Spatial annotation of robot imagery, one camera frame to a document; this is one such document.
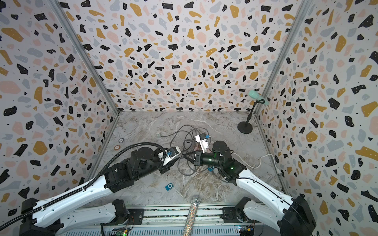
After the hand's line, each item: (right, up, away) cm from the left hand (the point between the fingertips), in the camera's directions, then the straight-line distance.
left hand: (179, 152), depth 67 cm
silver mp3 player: (-20, +5, +37) cm, 42 cm away
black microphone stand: (+45, +11, +45) cm, 65 cm away
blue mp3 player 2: (+16, -15, +23) cm, 31 cm away
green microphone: (+42, +30, +18) cm, 55 cm away
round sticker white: (-46, +2, +36) cm, 58 cm away
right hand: (+3, -3, +1) cm, 4 cm away
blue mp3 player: (-8, -23, +16) cm, 29 cm away
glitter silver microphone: (+4, -36, +2) cm, 36 cm away
